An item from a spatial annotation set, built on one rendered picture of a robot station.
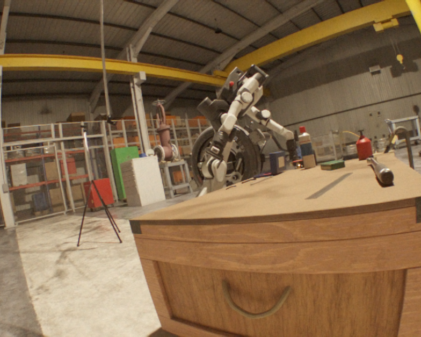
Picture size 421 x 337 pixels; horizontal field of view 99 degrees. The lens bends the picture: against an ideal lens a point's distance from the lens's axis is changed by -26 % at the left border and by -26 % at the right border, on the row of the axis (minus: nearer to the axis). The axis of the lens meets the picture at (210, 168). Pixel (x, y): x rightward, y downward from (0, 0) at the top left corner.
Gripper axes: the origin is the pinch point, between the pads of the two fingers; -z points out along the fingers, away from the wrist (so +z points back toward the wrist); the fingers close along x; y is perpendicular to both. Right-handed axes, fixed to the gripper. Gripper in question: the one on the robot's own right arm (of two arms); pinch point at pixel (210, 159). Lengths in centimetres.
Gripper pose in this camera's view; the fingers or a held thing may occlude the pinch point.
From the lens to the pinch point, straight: 145.2
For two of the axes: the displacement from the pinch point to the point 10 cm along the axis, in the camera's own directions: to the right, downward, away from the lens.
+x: 8.8, 4.6, 1.2
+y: -2.4, 2.2, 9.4
